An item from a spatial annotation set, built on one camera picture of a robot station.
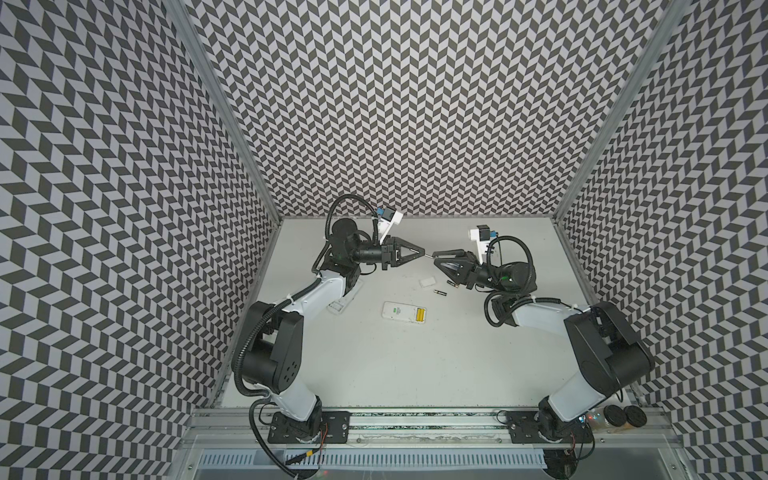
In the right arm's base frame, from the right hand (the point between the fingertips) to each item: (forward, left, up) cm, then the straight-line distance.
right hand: (431, 268), depth 71 cm
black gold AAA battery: (+11, -6, -30) cm, 32 cm away
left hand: (+3, +2, +2) cm, 4 cm away
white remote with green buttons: (+1, +7, -25) cm, 26 cm away
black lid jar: (-29, -40, -19) cm, 53 cm away
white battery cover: (+13, -1, -26) cm, 29 cm away
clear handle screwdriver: (+3, 0, +1) cm, 3 cm away
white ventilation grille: (-35, +13, -27) cm, 46 cm away
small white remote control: (+5, +27, -25) cm, 38 cm away
